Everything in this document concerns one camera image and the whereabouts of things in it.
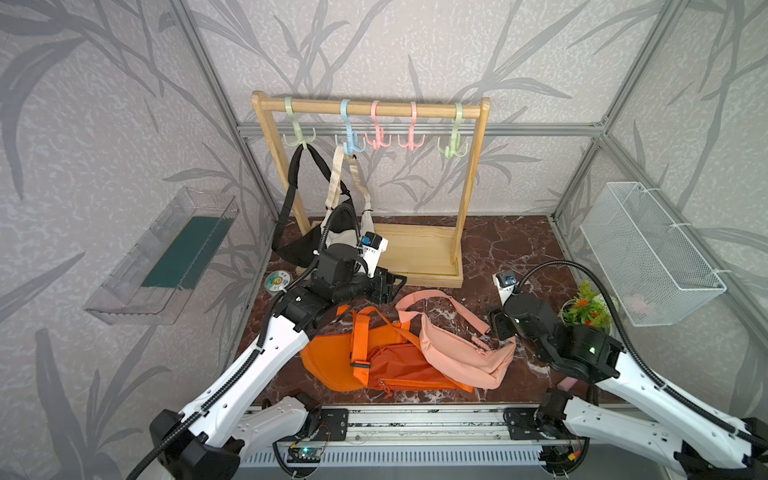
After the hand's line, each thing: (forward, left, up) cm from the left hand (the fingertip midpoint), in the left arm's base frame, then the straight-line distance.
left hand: (398, 278), depth 70 cm
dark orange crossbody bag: (-12, +3, -20) cm, 23 cm away
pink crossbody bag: (-14, -21, -18) cm, 31 cm away
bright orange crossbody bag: (-11, +16, -23) cm, 31 cm away
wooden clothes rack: (+27, -9, -26) cm, 38 cm away
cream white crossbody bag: (+37, +12, -19) cm, 43 cm away
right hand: (-3, -23, -5) cm, 24 cm away
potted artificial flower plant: (-2, -49, -10) cm, 51 cm away
